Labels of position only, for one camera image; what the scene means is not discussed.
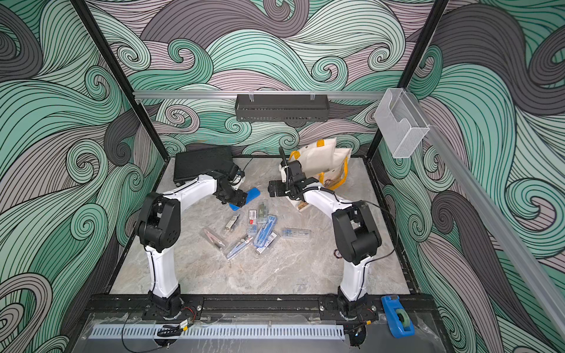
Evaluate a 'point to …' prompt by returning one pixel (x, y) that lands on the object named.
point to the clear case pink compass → (214, 239)
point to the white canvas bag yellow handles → (323, 160)
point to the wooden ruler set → (301, 205)
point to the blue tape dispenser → (399, 323)
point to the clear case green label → (262, 214)
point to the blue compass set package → (265, 231)
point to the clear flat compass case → (293, 233)
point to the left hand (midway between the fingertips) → (236, 197)
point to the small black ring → (338, 254)
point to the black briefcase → (188, 165)
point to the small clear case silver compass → (232, 223)
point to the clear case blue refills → (268, 242)
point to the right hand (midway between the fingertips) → (275, 188)
